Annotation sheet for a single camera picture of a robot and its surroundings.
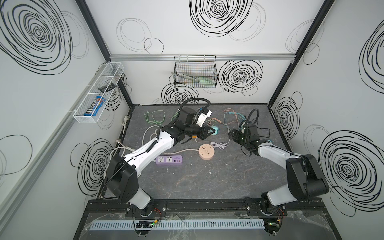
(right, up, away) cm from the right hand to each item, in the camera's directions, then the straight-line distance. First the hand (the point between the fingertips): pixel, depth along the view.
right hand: (233, 134), depth 93 cm
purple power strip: (-38, -15, -6) cm, 42 cm away
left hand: (-14, +4, -18) cm, 23 cm away
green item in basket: (-17, +32, -6) cm, 37 cm away
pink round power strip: (-17, -10, -2) cm, 20 cm away
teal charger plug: (-13, +4, -18) cm, 22 cm away
